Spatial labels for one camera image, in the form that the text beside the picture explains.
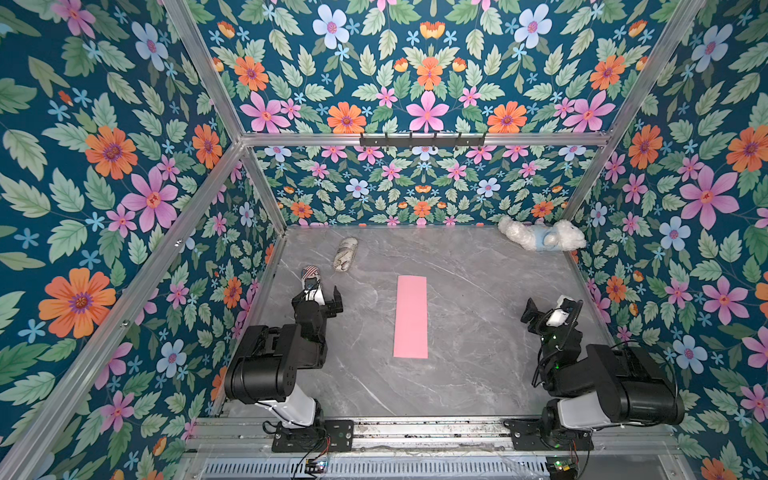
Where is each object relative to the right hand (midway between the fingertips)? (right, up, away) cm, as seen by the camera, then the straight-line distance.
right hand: (548, 302), depth 87 cm
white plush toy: (+14, +21, +18) cm, 31 cm away
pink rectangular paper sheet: (-41, -7, +7) cm, 42 cm away
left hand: (-69, +4, +5) cm, 69 cm away
